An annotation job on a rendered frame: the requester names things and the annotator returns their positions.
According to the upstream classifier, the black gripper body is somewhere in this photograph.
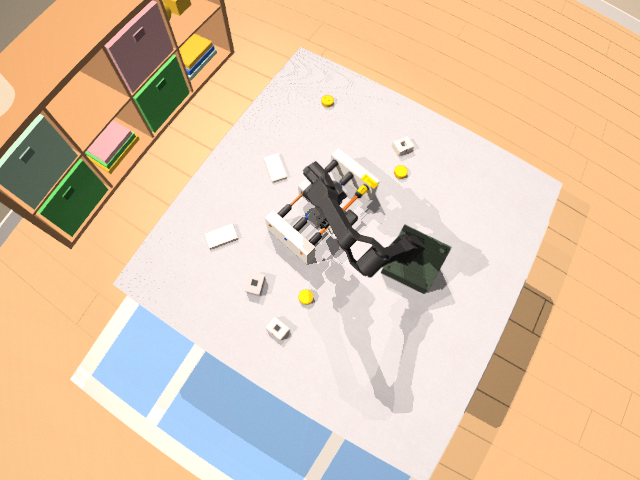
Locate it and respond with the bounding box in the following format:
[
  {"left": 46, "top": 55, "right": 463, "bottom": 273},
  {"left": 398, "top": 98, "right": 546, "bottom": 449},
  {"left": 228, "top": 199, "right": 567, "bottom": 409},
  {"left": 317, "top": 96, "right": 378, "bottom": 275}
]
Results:
[{"left": 303, "top": 183, "right": 358, "bottom": 226}]

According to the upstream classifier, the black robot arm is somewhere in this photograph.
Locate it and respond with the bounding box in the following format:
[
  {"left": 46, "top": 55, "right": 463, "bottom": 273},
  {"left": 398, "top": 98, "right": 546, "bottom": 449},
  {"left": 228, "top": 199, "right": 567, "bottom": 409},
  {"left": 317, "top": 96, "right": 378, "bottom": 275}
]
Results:
[{"left": 302, "top": 161, "right": 425, "bottom": 278}]

